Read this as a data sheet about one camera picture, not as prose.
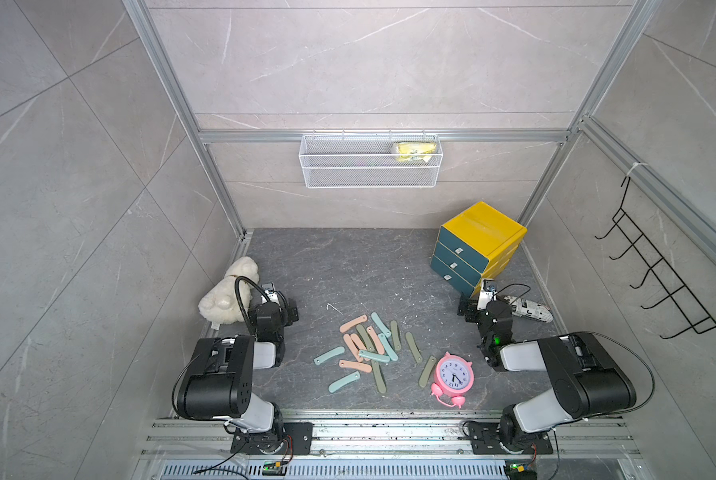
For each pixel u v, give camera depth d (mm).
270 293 815
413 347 881
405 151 854
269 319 705
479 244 880
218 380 452
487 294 797
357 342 900
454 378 815
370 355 871
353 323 932
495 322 699
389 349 880
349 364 859
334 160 1004
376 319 952
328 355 877
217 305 877
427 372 837
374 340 902
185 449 721
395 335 906
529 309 932
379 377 836
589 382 446
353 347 881
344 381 821
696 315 599
